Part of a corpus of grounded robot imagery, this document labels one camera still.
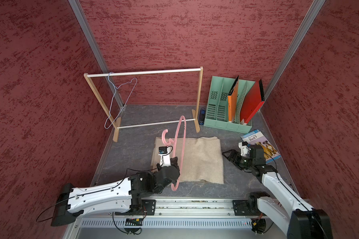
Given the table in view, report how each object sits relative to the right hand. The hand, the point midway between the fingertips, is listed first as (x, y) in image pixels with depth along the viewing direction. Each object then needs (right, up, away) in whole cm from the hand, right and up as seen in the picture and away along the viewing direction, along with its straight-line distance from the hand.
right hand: (224, 158), depth 85 cm
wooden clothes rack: (-75, +20, +24) cm, 81 cm away
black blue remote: (-10, +25, +28) cm, 39 cm away
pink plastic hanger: (-29, +12, -12) cm, 33 cm away
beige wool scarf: (-13, -1, +3) cm, 13 cm away
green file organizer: (+2, +27, +30) cm, 40 cm away
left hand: (-27, +2, -12) cm, 30 cm away
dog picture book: (+27, +11, +16) cm, 33 cm away
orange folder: (+6, +33, +3) cm, 34 cm away
